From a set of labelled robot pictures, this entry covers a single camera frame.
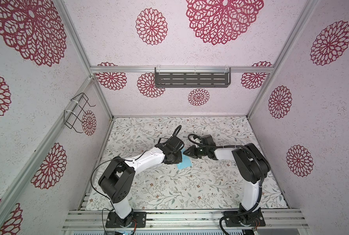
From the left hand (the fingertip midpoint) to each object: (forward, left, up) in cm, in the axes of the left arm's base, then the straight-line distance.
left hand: (177, 161), depth 89 cm
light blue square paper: (+3, -6, -5) cm, 9 cm away
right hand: (+8, -5, -2) cm, 9 cm away
